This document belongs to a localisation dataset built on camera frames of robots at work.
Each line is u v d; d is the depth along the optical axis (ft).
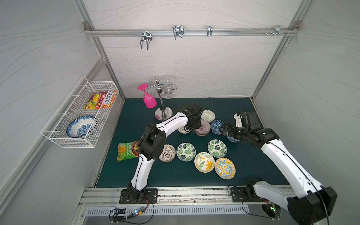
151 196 2.41
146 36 2.57
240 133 2.09
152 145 1.76
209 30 2.41
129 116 3.62
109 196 2.46
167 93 3.43
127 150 2.82
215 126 3.30
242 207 2.22
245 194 2.37
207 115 3.51
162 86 3.23
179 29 2.50
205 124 3.21
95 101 2.40
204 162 2.77
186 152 2.91
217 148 2.97
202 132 3.14
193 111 2.48
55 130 1.82
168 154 2.89
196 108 2.50
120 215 2.30
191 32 2.58
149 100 3.23
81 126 2.08
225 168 2.69
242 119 2.00
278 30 2.51
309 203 1.20
